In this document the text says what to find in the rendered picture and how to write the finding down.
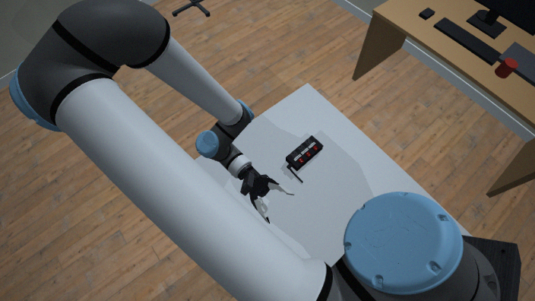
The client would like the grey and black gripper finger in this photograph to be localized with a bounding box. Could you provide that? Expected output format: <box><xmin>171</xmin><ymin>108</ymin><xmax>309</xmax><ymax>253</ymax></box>
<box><xmin>249</xmin><ymin>193</ymin><xmax>270</xmax><ymax>223</ymax></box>
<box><xmin>261</xmin><ymin>177</ymin><xmax>294</xmax><ymax>195</ymax></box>

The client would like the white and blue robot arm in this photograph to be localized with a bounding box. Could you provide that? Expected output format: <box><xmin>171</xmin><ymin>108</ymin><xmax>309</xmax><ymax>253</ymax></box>
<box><xmin>9</xmin><ymin>0</ymin><xmax>501</xmax><ymax>301</ymax></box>

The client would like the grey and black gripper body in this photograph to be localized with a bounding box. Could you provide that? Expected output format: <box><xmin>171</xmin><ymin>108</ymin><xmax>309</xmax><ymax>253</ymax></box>
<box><xmin>238</xmin><ymin>164</ymin><xmax>270</xmax><ymax>198</ymax></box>

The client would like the black power strip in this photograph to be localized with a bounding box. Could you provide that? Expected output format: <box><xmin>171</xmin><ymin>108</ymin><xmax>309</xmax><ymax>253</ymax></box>
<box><xmin>286</xmin><ymin>136</ymin><xmax>323</xmax><ymax>182</ymax></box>

